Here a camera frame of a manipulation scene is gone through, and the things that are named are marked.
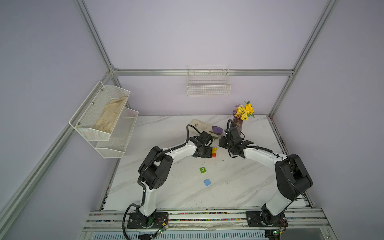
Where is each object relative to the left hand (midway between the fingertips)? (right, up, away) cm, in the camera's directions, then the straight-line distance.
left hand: (206, 154), depth 93 cm
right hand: (+10, +9, 0) cm, 13 cm away
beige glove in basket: (-54, +21, -16) cm, 60 cm away
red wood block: (+5, 0, +1) cm, 5 cm away
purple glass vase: (+21, +21, +3) cm, 30 cm away
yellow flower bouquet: (+23, +26, -4) cm, 35 cm away
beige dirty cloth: (-2, +19, +21) cm, 28 cm away
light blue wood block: (0, -15, -7) cm, 17 cm away
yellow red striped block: (+6, +3, 0) cm, 6 cm away
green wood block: (-2, -9, -3) cm, 10 cm away
